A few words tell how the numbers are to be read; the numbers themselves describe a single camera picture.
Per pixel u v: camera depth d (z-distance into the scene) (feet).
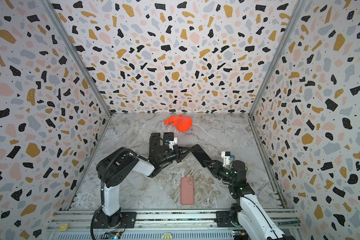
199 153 2.76
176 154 2.58
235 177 2.10
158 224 2.40
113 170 1.69
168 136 3.84
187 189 2.81
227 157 2.52
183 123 3.51
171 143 2.86
